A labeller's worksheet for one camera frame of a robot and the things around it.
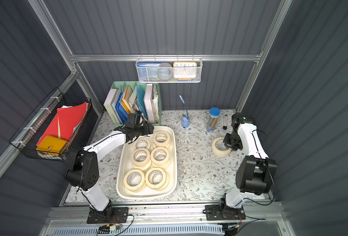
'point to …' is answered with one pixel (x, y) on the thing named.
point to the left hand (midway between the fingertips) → (147, 127)
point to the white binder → (149, 100)
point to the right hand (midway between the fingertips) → (234, 148)
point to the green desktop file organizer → (136, 100)
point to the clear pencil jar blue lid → (214, 112)
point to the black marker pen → (225, 120)
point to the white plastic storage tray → (124, 164)
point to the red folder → (62, 126)
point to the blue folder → (122, 113)
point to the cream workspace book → (108, 105)
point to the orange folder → (127, 96)
